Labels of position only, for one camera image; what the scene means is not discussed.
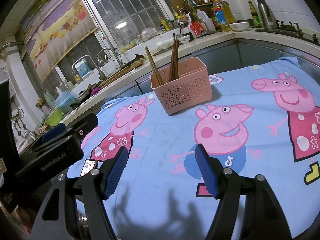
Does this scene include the brown chopsticks in basket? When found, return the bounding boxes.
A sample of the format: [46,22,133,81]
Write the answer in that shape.
[145,46,164,86]
[169,34,179,82]

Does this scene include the red snack packet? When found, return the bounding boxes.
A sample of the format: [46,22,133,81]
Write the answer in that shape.
[189,21,204,37]

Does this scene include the pink perforated utensil basket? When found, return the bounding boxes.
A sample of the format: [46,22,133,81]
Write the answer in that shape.
[150,57,213,115]

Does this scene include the yellow cooking oil bottle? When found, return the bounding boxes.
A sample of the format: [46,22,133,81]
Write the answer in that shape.
[213,0,236,31]

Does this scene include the brown chopsticks left in basket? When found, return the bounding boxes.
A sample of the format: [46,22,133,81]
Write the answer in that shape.
[145,46,164,86]

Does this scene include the white ceramic bowl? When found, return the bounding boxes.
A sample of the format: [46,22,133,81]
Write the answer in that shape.
[228,22,249,32]

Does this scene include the black gas stove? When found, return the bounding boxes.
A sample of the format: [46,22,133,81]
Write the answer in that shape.
[255,20,319,46]

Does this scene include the wooden cutting board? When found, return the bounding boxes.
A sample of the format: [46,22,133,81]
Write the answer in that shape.
[98,59,146,89]

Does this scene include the light blue plastic basin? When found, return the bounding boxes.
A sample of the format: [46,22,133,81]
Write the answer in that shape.
[55,91,75,114]

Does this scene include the blue white detergent jug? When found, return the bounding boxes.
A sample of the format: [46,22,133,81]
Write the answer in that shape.
[75,59,92,78]

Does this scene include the chrome kitchen faucet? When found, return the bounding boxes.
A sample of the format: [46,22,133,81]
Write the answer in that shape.
[71,47,123,81]

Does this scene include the white plastic jug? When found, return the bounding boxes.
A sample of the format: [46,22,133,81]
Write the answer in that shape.
[196,9,216,33]

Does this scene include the green plastic bowl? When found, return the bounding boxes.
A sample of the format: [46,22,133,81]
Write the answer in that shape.
[45,107,63,127]

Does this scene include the brown chopsticks centre in basket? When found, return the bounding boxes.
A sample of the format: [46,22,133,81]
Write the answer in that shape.
[169,34,179,82]

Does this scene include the blue cartoon pig towel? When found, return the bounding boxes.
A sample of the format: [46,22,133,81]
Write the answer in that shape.
[67,56,319,239]

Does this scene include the stainless steel kettle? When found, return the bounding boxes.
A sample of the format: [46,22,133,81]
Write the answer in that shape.
[257,0,277,29]

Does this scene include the dark green glass bottle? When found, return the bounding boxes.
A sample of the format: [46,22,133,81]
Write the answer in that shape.
[248,1,262,28]

